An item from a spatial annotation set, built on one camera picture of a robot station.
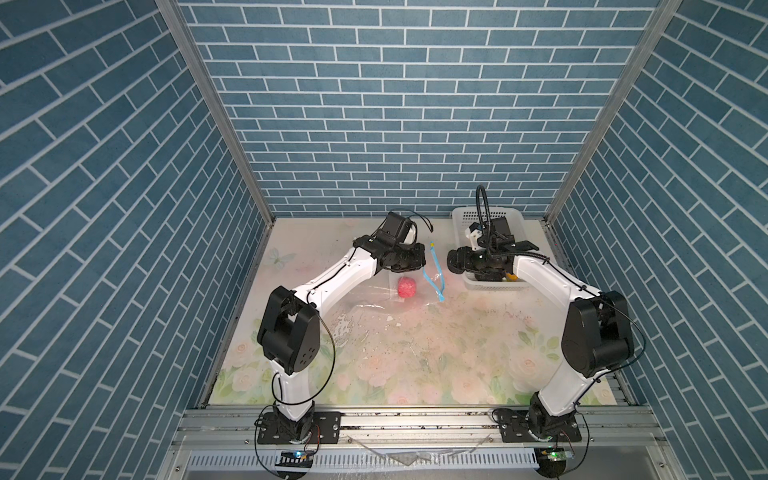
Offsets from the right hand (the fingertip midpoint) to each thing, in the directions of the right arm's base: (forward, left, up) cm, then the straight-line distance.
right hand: (453, 258), depth 91 cm
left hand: (-5, +8, +5) cm, 10 cm away
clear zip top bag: (-13, +22, -8) cm, 27 cm away
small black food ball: (-6, 0, +6) cm, 8 cm away
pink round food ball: (-7, +14, -7) cm, 17 cm away
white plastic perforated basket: (+25, -5, -6) cm, 26 cm away
